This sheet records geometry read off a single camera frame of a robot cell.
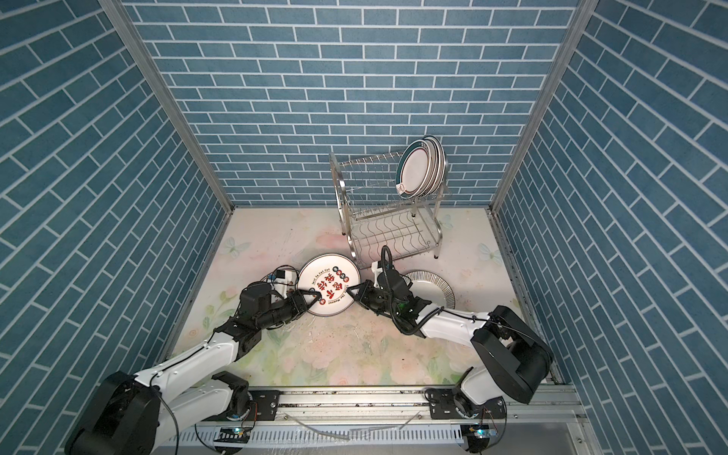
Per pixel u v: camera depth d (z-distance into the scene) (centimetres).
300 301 75
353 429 71
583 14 71
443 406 73
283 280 79
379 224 108
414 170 87
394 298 65
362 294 73
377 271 80
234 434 72
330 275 85
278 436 77
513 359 44
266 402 74
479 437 71
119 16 71
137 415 40
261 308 66
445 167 77
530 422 73
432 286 93
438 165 77
